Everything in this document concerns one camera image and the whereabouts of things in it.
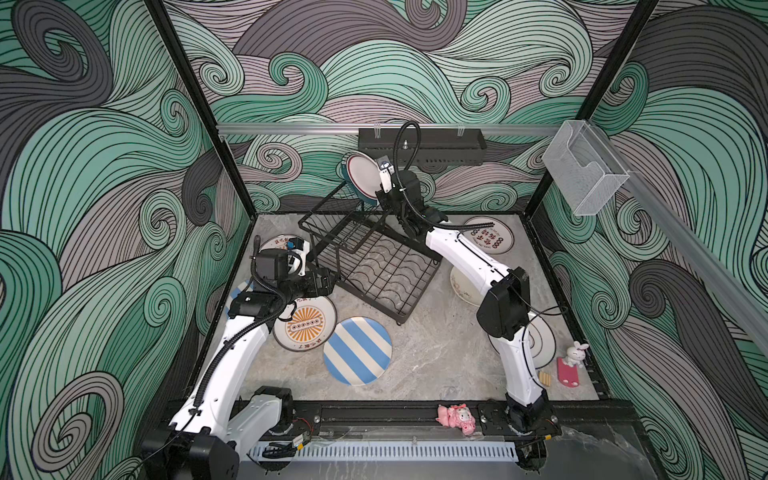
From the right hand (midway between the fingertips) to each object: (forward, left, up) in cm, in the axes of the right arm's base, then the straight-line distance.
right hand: (391, 175), depth 85 cm
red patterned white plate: (+2, -40, -33) cm, 52 cm away
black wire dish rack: (-7, +6, -32) cm, 33 cm away
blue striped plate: (-40, +10, -32) cm, 52 cm away
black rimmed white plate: (-36, -45, -32) cm, 66 cm away
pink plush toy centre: (-56, -16, -29) cm, 65 cm away
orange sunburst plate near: (-31, +26, -32) cm, 52 cm away
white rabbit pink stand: (-44, -49, -32) cm, 73 cm away
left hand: (-26, +18, -12) cm, 34 cm away
